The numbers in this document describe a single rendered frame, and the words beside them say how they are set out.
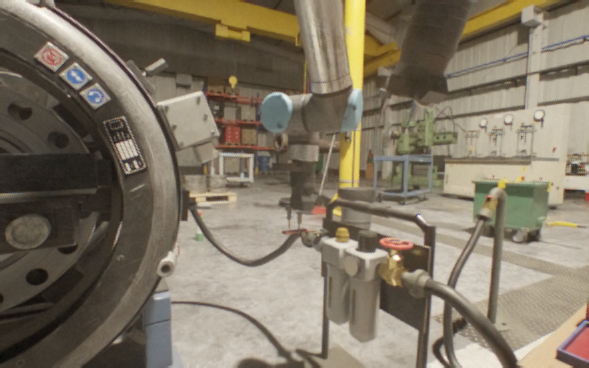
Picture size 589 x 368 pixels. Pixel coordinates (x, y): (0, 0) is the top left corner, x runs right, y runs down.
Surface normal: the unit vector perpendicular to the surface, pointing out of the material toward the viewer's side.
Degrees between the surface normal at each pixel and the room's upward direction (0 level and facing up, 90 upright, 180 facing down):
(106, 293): 90
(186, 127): 90
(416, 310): 90
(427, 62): 122
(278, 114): 90
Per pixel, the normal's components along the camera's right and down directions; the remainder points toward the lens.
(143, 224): 0.53, 0.07
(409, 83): 0.09, 0.47
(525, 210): -0.81, 0.03
